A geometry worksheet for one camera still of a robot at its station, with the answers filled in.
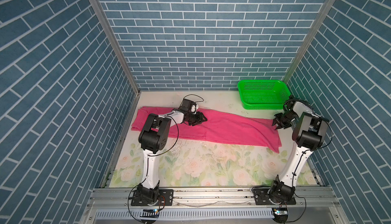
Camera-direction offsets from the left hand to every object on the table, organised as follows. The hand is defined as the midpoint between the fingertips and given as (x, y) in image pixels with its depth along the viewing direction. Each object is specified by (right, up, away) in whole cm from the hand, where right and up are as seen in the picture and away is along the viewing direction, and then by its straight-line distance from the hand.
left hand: (207, 120), depth 100 cm
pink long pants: (+36, -6, -3) cm, 37 cm away
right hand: (+46, -3, 0) cm, 46 cm away
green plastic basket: (+45, +19, +20) cm, 53 cm away
